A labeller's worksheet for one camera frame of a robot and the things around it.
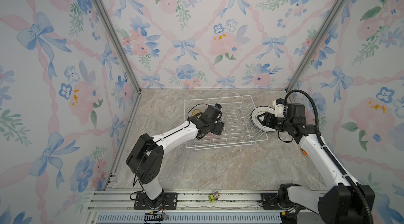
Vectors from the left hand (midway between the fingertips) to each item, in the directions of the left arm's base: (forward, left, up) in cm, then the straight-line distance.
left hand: (218, 123), depth 87 cm
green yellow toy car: (-34, +3, -10) cm, 35 cm away
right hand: (0, -22, +7) cm, 23 cm away
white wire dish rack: (+5, -14, -12) cm, 20 cm away
